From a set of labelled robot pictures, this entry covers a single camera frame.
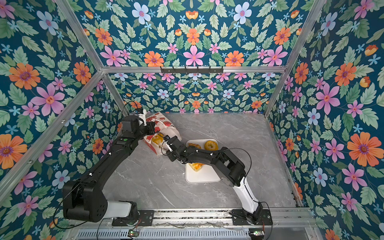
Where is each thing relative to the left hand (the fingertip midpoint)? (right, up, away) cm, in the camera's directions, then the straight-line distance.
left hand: (155, 118), depth 81 cm
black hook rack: (+19, +31, +12) cm, 38 cm away
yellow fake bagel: (+32, -17, +17) cm, 40 cm away
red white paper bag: (+1, -4, +12) cm, 13 cm away
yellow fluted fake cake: (-4, -13, +18) cm, 22 cm away
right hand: (+5, -19, +12) cm, 23 cm away
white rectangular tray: (+29, -33, +7) cm, 44 cm away
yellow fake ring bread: (+22, -29, +7) cm, 37 cm away
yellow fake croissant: (+22, -17, +17) cm, 33 cm away
